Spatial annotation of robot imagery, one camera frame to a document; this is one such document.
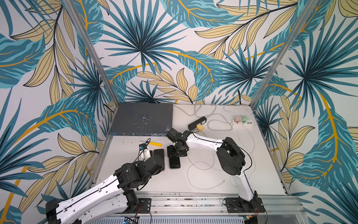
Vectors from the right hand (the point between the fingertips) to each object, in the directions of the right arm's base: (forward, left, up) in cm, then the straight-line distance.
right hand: (165, 165), depth 86 cm
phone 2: (+9, +4, -1) cm, 10 cm away
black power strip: (+32, -27, +2) cm, 42 cm away
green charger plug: (+31, -58, +5) cm, 66 cm away
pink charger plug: (+31, -53, +4) cm, 62 cm away
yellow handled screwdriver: (+16, +9, -1) cm, 18 cm away
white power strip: (+31, -63, +1) cm, 70 cm away
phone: (+1, -6, +1) cm, 6 cm away
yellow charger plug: (+27, -25, +1) cm, 37 cm away
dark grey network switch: (+34, +18, +4) cm, 38 cm away
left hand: (-4, +4, +13) cm, 14 cm away
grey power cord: (+35, -35, -2) cm, 50 cm away
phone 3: (+9, +10, -1) cm, 13 cm away
